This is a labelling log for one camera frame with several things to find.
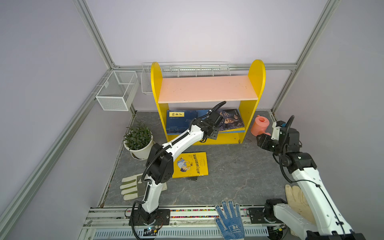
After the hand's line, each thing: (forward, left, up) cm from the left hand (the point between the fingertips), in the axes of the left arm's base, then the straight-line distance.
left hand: (211, 133), depth 88 cm
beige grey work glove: (-23, +47, -15) cm, 54 cm away
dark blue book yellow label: (+8, +20, +4) cm, 22 cm away
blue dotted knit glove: (-45, -5, -14) cm, 48 cm away
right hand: (-11, -24, +8) cm, 28 cm away
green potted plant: (0, +43, +2) cm, 43 cm away
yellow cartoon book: (-14, +14, -11) cm, 22 cm away
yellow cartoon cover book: (+2, -14, +1) cm, 14 cm away
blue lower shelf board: (+1, -5, 0) cm, 5 cm away
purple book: (+8, -13, +2) cm, 16 cm away
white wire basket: (+36, +15, +21) cm, 44 cm away
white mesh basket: (+32, +59, +10) cm, 68 cm away
